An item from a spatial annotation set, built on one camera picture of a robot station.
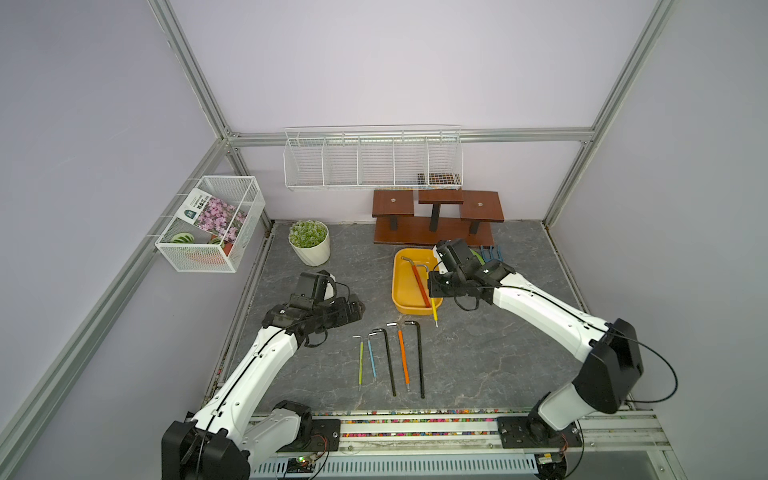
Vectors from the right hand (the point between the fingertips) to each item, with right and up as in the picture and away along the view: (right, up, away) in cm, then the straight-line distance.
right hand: (428, 283), depth 83 cm
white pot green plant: (-37, +12, +17) cm, 43 cm away
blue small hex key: (-16, -21, +4) cm, 27 cm away
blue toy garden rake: (+27, +7, +28) cm, 40 cm away
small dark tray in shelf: (+6, +33, +17) cm, 38 cm away
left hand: (-21, -8, -3) cm, 23 cm away
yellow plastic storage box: (-6, -5, +17) cm, 18 cm away
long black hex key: (-2, -27, 0) cm, 27 cm away
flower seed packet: (-56, +18, -7) cm, 59 cm away
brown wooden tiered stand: (+13, +22, +25) cm, 36 cm away
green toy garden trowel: (+22, +7, +27) cm, 35 cm away
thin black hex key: (-11, -22, +4) cm, 25 cm away
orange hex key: (-7, -21, +4) cm, 23 cm away
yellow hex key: (+3, -10, +11) cm, 16 cm away
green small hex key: (-19, -23, +3) cm, 30 cm away
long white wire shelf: (0, +42, +20) cm, 47 cm away
